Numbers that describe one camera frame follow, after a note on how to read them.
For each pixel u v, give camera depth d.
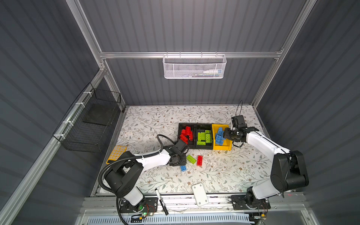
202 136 1.01
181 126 1.04
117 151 0.93
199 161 0.89
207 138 0.98
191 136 0.98
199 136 0.97
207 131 1.02
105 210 0.73
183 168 0.87
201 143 0.96
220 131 0.98
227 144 0.96
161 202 0.74
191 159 0.89
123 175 0.44
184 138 0.97
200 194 0.76
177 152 0.69
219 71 0.91
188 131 0.99
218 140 0.96
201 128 1.05
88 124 0.73
